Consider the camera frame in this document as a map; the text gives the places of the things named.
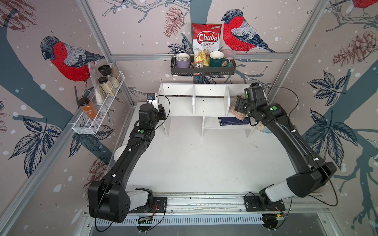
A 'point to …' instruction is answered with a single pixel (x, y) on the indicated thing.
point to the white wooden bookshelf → (209, 101)
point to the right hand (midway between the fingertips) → (241, 102)
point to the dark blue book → (232, 121)
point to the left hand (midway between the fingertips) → (163, 101)
